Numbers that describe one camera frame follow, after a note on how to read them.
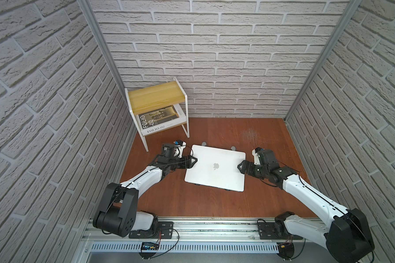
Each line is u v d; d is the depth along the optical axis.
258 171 0.71
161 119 0.92
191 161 0.79
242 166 0.78
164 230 0.73
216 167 0.83
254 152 0.78
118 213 0.42
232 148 0.89
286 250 0.71
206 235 0.73
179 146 0.79
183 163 0.77
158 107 0.81
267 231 0.73
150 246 0.72
